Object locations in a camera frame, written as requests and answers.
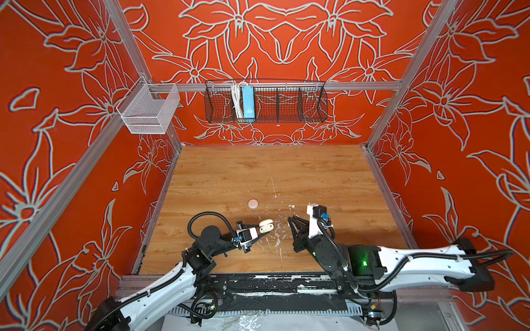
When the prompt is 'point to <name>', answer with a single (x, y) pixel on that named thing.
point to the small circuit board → (373, 317)
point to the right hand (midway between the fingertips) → (286, 217)
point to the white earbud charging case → (266, 225)
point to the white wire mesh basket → (149, 108)
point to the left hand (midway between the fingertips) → (265, 225)
